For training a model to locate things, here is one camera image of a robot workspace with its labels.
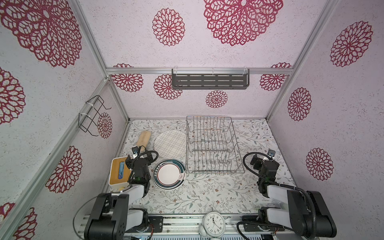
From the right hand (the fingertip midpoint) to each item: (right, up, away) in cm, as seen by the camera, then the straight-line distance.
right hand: (265, 155), depth 88 cm
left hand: (-75, 0, -1) cm, 75 cm away
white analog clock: (-33, -31, -18) cm, 49 cm away
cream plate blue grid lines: (-59, +5, +18) cm, 62 cm away
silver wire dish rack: (-30, +4, +14) cm, 33 cm away
